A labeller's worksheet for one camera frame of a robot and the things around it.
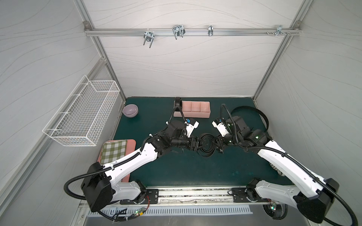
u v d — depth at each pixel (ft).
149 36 2.60
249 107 3.67
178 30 2.51
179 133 1.93
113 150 2.92
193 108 3.76
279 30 2.51
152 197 2.41
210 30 2.57
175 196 2.46
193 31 2.57
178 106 3.33
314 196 1.28
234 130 1.80
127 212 2.30
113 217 2.21
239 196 2.41
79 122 2.21
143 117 3.61
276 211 2.32
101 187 1.26
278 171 1.54
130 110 3.56
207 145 2.19
